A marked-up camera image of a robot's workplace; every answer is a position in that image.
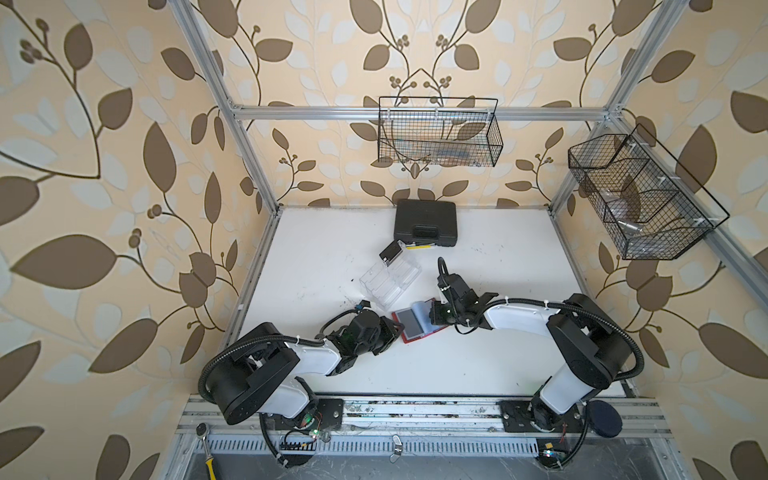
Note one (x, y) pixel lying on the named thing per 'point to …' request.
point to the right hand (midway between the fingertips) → (430, 317)
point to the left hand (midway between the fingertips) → (403, 325)
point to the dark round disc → (603, 419)
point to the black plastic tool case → (431, 221)
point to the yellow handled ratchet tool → (202, 430)
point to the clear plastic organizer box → (385, 284)
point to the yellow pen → (418, 247)
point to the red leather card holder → (421, 311)
